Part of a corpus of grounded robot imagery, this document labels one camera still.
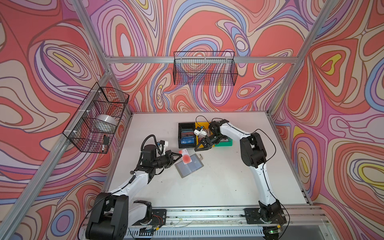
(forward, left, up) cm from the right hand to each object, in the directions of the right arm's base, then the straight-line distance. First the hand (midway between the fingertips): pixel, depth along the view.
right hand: (198, 152), depth 85 cm
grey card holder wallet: (-6, +8, -10) cm, 14 cm away
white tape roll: (+8, +44, +22) cm, 50 cm away
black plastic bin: (+26, +8, -11) cm, 29 cm away
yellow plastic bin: (+16, -6, +5) cm, 18 cm away
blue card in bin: (+15, +6, -9) cm, 19 cm away
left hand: (-3, +9, +2) cm, 9 cm away
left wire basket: (+4, +49, +23) cm, 54 cm away
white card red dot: (-3, +7, 0) cm, 8 cm away
